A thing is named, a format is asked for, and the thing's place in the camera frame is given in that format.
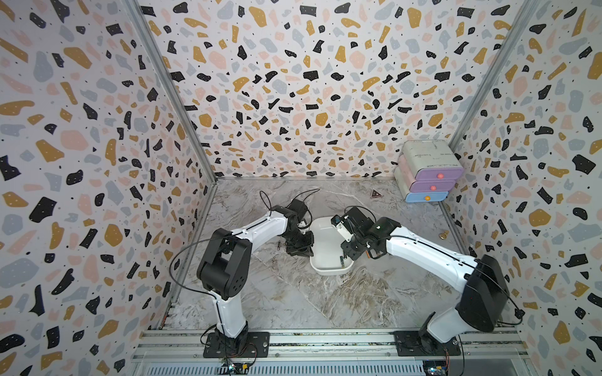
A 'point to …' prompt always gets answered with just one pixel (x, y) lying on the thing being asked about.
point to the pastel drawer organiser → (427, 171)
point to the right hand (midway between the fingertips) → (349, 244)
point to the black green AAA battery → (341, 259)
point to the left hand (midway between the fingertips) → (316, 253)
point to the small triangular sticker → (375, 193)
